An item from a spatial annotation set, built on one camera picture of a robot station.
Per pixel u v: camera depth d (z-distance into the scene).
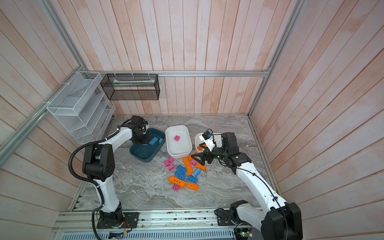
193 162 0.92
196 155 0.68
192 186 0.84
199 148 0.97
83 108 0.73
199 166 0.92
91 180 0.53
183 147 1.03
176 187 0.82
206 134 0.65
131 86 1.04
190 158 0.95
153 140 1.03
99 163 0.53
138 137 0.84
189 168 0.92
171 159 0.93
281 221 0.38
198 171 0.88
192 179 0.86
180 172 0.89
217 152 0.67
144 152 0.98
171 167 0.90
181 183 0.84
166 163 0.93
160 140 1.01
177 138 1.04
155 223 0.73
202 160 0.67
